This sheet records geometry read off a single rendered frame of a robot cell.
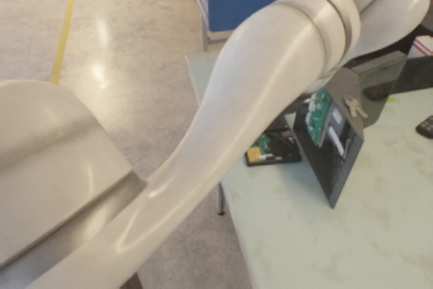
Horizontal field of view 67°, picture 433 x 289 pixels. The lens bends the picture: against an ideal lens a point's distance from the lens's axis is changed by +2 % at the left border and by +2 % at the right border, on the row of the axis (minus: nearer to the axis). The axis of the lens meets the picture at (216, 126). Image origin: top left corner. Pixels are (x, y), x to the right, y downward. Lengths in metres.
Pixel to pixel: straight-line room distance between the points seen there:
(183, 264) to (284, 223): 1.10
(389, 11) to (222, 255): 1.54
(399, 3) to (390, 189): 0.55
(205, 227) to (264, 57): 1.64
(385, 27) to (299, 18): 0.11
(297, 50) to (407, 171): 0.67
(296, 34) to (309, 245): 0.51
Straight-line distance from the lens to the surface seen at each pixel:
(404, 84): 1.07
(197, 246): 1.77
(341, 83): 0.69
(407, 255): 0.73
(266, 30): 0.22
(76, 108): 0.17
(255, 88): 0.20
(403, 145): 0.92
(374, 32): 0.33
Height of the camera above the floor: 1.59
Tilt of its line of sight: 44 degrees down
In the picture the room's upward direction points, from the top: 1 degrees counter-clockwise
